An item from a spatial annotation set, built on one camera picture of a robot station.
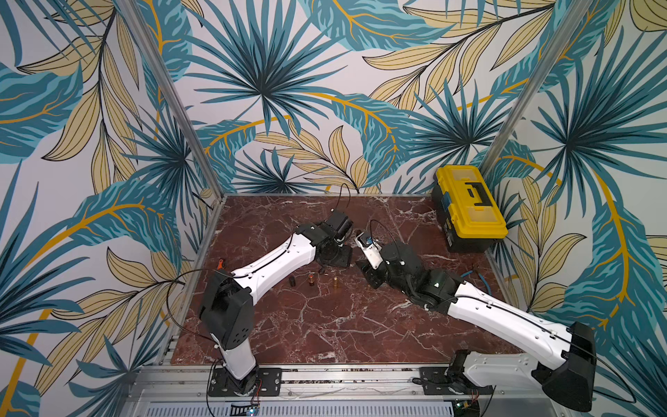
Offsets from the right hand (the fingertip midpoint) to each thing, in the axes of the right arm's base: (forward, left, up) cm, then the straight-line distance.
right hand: (364, 255), depth 74 cm
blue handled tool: (+1, -46, -23) cm, 51 cm away
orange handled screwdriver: (+11, +50, -20) cm, 55 cm away
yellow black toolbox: (+17, -40, -6) cm, 44 cm away
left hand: (+3, +6, -9) cm, 11 cm away
